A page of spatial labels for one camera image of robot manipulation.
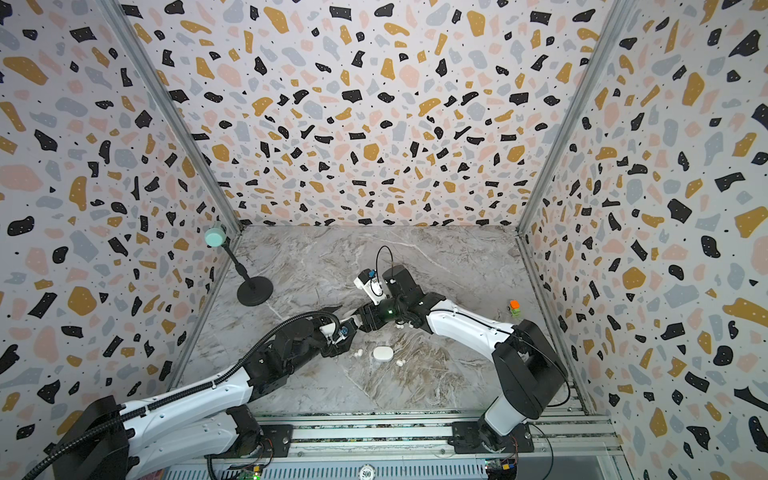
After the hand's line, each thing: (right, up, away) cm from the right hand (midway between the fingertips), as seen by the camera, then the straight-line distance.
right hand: (353, 314), depth 78 cm
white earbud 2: (+12, -16, +9) cm, 22 cm away
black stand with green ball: (-36, +4, +22) cm, 43 cm away
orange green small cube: (+50, -2, +19) cm, 53 cm away
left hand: (-1, 0, 0) cm, 1 cm away
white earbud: (0, -13, +10) cm, 16 cm away
